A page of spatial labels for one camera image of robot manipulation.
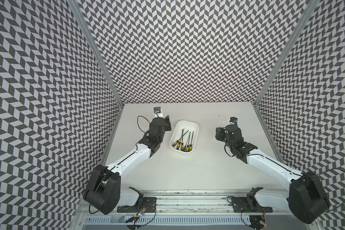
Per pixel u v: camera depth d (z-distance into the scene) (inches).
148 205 28.5
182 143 37.8
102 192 16.0
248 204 25.7
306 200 15.7
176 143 37.1
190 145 37.3
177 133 38.6
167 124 25.7
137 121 26.3
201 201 29.7
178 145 36.8
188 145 37.0
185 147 36.8
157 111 27.4
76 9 28.5
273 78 38.9
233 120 28.7
